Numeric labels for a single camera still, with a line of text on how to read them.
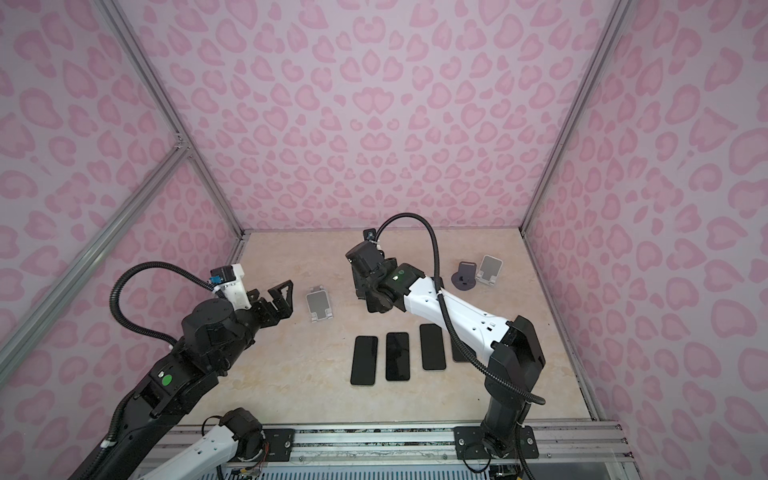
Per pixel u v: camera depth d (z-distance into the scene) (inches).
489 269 39.4
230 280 21.6
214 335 17.8
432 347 34.7
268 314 22.4
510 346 17.5
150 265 17.6
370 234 26.8
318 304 37.5
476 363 15.9
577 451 28.6
